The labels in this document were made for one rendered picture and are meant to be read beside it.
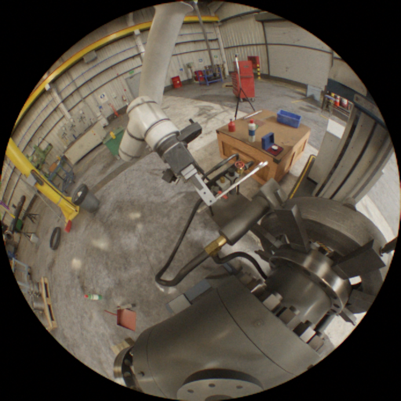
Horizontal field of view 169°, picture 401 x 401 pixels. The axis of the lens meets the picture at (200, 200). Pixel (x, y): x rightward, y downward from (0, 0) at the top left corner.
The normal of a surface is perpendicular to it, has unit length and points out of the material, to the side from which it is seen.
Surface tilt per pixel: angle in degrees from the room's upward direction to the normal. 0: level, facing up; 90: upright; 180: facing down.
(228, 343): 29
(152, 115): 41
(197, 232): 0
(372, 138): 90
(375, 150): 90
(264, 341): 18
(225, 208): 0
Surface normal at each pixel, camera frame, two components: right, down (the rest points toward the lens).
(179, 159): 0.01, 0.14
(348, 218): -0.40, -0.72
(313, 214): -0.87, -0.33
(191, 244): -0.21, -0.54
